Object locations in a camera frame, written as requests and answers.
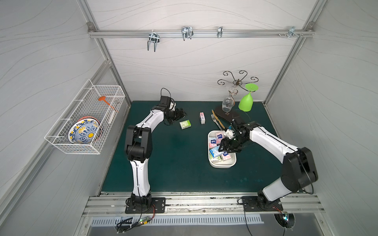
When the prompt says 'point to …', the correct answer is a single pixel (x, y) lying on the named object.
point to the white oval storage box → (226, 163)
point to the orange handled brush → (103, 98)
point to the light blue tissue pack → (215, 152)
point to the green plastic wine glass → (246, 103)
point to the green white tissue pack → (218, 160)
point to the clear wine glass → (228, 103)
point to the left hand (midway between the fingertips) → (183, 116)
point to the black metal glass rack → (228, 77)
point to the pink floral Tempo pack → (212, 141)
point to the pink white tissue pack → (225, 156)
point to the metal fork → (214, 119)
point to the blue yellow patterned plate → (82, 131)
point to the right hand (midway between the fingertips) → (224, 149)
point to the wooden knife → (218, 119)
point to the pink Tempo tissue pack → (219, 136)
